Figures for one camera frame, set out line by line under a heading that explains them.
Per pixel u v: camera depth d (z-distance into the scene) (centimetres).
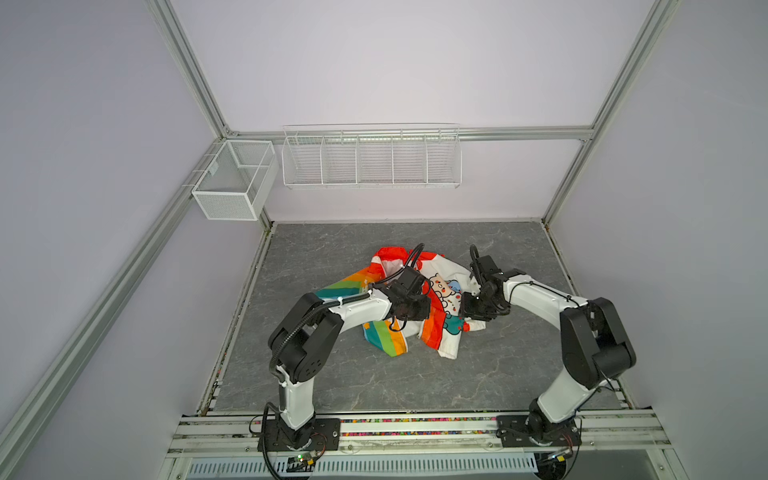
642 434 74
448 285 95
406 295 73
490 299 72
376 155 96
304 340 50
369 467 157
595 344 47
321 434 74
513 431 73
